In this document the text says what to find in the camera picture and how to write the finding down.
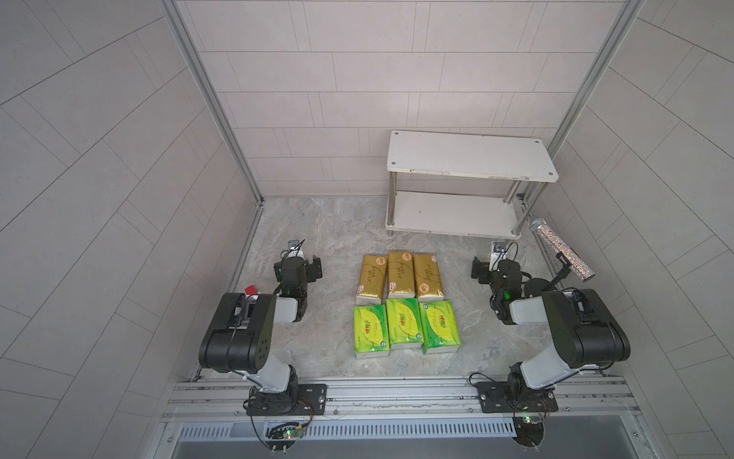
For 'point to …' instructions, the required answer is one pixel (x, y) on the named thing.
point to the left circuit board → (283, 436)
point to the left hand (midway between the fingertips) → (304, 253)
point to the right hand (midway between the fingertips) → (488, 254)
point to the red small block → (250, 290)
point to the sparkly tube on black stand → (571, 260)
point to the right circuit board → (529, 431)
